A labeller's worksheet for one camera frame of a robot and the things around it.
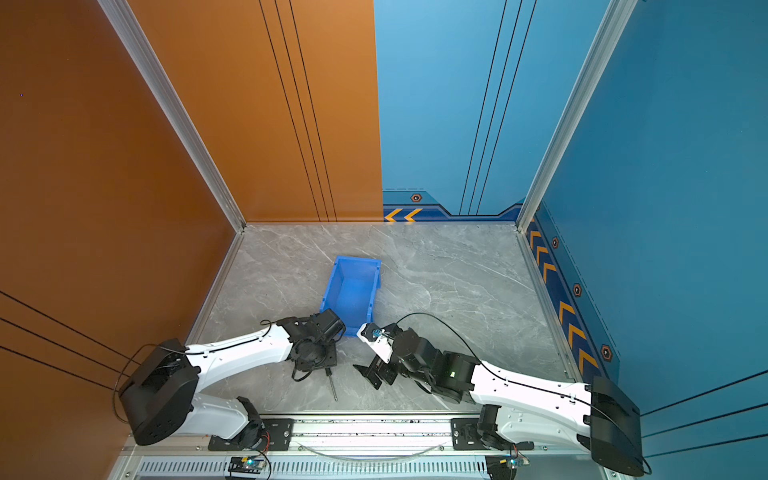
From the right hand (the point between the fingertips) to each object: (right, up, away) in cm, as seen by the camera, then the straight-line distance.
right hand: (364, 349), depth 72 cm
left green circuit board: (-28, -27, -1) cm, 39 cm away
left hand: (-10, -7, +13) cm, 18 cm away
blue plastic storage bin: (-8, +10, +29) cm, 32 cm away
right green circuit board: (+33, -27, -2) cm, 43 cm away
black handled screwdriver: (-11, -11, +11) cm, 19 cm away
